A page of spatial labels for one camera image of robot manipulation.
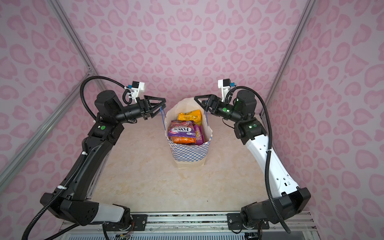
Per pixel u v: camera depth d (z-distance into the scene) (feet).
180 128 2.46
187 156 2.42
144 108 1.73
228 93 1.75
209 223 2.44
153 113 1.98
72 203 1.23
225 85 1.86
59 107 2.32
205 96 1.81
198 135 2.55
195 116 2.69
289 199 1.23
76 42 2.61
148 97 1.77
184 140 2.40
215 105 1.75
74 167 1.39
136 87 1.86
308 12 2.31
